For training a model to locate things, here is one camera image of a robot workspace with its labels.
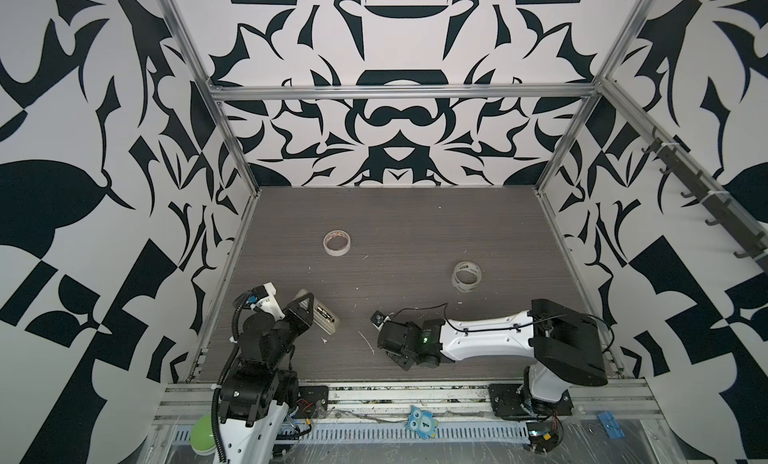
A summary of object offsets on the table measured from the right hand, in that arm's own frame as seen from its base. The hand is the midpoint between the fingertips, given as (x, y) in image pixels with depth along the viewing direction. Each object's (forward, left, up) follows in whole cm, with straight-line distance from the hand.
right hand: (397, 344), depth 82 cm
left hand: (+7, +21, +17) cm, 28 cm away
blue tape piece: (-19, -49, 0) cm, 52 cm away
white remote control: (+3, +18, +14) cm, 23 cm away
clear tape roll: (+23, -24, +1) cm, 33 cm away
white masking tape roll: (+30, +19, +1) cm, 35 cm away
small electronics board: (-20, -34, -3) cm, 40 cm away
